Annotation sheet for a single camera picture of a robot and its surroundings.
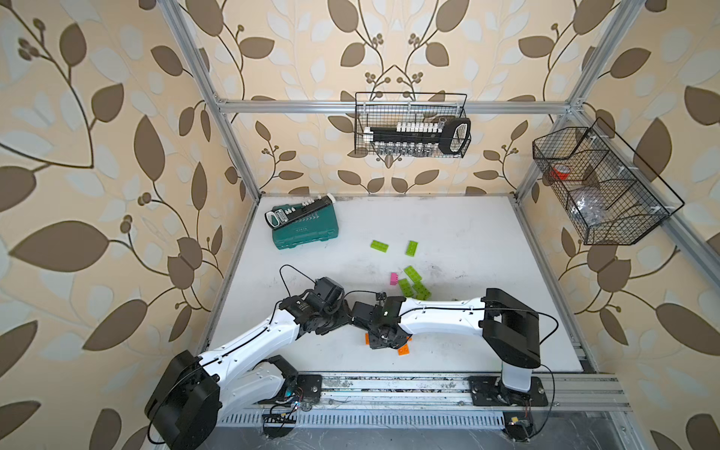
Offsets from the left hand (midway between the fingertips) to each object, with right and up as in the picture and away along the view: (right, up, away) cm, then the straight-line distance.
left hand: (346, 314), depth 82 cm
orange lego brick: (+17, -10, -2) cm, 20 cm away
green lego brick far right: (+23, +18, +21) cm, 36 cm away
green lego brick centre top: (+22, +10, +15) cm, 29 cm away
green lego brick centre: (+24, +4, +9) cm, 26 cm away
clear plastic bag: (+63, +32, -12) cm, 72 cm away
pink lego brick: (+15, +8, +11) cm, 21 cm away
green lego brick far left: (+11, +18, +23) cm, 31 cm away
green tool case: (-17, +28, +25) cm, 41 cm away
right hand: (+10, -8, 0) cm, 13 cm away
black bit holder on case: (-28, +30, +23) cm, 47 cm away
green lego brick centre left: (+19, +5, +11) cm, 23 cm away
